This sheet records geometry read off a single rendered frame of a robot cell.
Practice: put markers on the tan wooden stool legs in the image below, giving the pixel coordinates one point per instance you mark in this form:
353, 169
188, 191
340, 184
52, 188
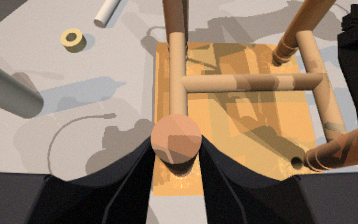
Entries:
176, 138

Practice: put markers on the tan roll of masking tape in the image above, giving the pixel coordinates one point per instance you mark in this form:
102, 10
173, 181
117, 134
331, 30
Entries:
73, 40

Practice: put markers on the white cylinder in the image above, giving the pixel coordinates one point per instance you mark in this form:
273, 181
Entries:
105, 13

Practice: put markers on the cream bottle with red cone cap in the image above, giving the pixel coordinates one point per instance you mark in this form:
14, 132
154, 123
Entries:
17, 98

